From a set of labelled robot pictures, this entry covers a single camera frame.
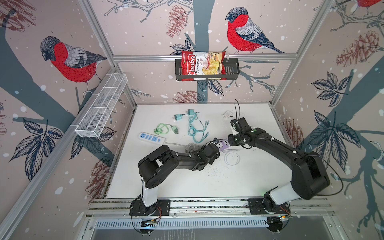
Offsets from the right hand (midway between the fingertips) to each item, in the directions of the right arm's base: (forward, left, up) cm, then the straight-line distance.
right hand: (228, 142), depth 89 cm
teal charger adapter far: (+29, +26, -5) cm, 39 cm away
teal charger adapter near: (+24, +35, -5) cm, 43 cm away
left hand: (-4, +10, -5) cm, 12 cm away
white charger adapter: (+31, -3, -9) cm, 32 cm away
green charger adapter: (+11, +35, -3) cm, 37 cm away
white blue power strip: (+4, +48, -4) cm, 49 cm away
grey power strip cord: (-1, +24, -4) cm, 24 cm away
